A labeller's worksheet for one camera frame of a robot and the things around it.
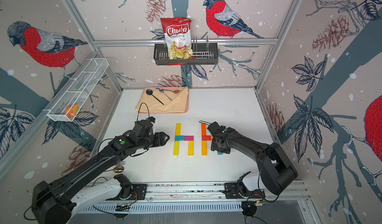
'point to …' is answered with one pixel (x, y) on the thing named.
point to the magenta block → (189, 138)
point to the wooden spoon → (175, 91)
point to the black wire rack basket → (203, 53)
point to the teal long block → (220, 153)
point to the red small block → (206, 138)
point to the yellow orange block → (204, 148)
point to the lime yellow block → (190, 148)
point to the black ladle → (149, 92)
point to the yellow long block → (176, 148)
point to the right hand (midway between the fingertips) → (217, 147)
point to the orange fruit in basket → (71, 110)
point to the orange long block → (203, 130)
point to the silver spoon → (161, 90)
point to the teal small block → (179, 138)
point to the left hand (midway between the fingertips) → (168, 135)
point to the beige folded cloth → (163, 100)
